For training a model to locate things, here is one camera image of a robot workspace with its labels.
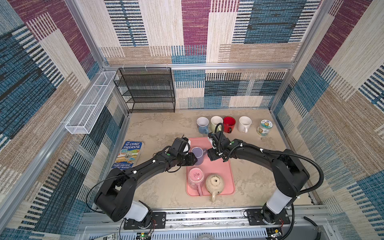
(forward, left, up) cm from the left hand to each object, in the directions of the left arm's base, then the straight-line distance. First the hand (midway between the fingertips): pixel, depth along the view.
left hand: (196, 158), depth 85 cm
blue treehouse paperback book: (+6, +42, -7) cm, 43 cm away
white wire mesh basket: (+9, +52, +25) cm, 59 cm away
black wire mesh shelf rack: (+49, +34, +10) cm, 60 cm away
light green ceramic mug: (+29, -13, -1) cm, 32 cm away
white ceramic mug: (+24, -32, +1) cm, 40 cm away
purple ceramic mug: (+4, -2, -1) cm, 4 cm away
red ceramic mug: (+28, -23, -3) cm, 37 cm away
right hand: (+4, -11, -4) cm, 12 cm away
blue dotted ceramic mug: (+24, -5, 0) cm, 24 cm away
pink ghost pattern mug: (-12, 0, +2) cm, 12 cm away
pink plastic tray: (-1, -14, -10) cm, 17 cm away
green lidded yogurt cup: (+23, -47, 0) cm, 52 cm away
